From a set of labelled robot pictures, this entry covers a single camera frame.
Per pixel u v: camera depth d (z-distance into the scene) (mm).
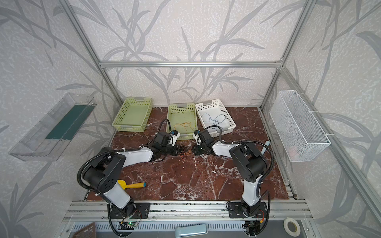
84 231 688
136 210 723
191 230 646
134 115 1182
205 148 745
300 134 609
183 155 908
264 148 488
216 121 1077
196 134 886
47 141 632
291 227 699
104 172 464
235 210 732
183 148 934
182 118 1141
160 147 748
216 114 1123
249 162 497
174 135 844
